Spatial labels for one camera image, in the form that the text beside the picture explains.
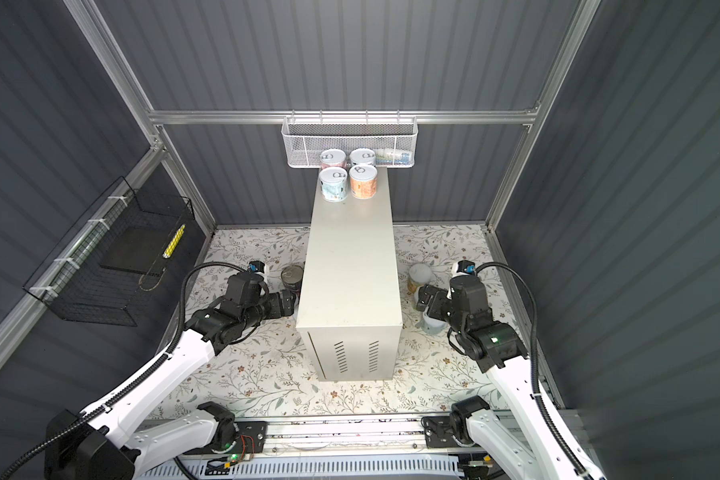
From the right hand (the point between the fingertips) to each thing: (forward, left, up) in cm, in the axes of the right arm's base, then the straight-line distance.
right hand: (439, 294), depth 74 cm
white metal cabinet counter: (-13, +21, +12) cm, 28 cm away
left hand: (+3, +42, -5) cm, 43 cm away
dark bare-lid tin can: (+14, +42, -11) cm, 46 cm away
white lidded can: (0, -1, -18) cm, 18 cm away
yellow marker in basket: (+9, +69, +8) cm, 70 cm away
